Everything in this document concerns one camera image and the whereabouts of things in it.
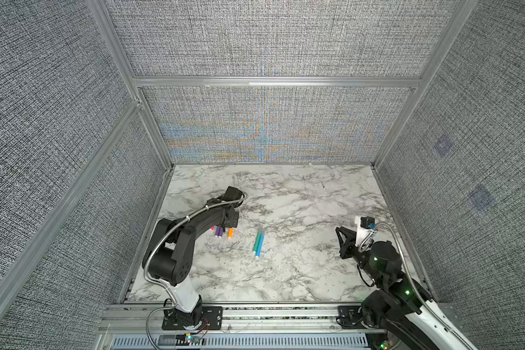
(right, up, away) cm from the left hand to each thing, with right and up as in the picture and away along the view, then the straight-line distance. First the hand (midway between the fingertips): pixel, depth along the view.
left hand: (226, 216), depth 94 cm
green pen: (+13, -12, -4) cm, 18 cm away
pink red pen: (+1, +1, -33) cm, 33 cm away
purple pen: (-3, -7, -1) cm, 7 cm away
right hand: (+41, 0, -21) cm, 46 cm away
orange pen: (+1, -7, 0) cm, 7 cm away
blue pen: (+15, -11, -4) cm, 19 cm away
